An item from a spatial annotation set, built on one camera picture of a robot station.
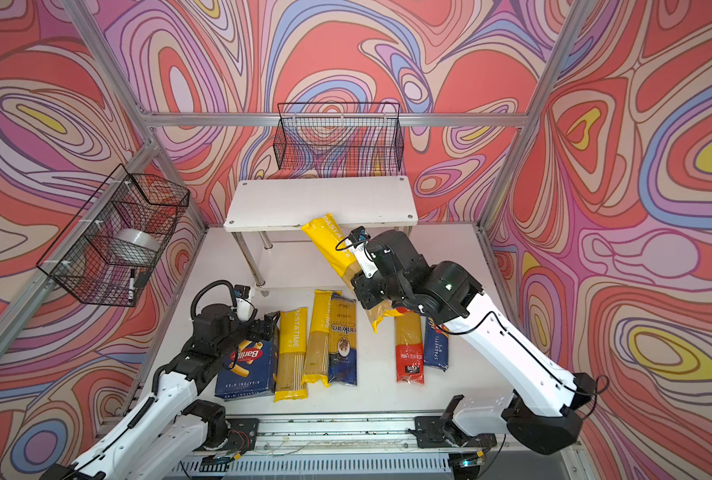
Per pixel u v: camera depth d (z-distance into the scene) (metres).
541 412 0.38
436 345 0.86
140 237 0.74
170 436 0.57
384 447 0.72
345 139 0.97
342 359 0.83
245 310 0.71
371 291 0.54
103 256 0.73
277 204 0.81
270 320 0.74
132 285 0.72
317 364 0.82
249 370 0.77
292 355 0.84
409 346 0.85
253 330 0.73
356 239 0.53
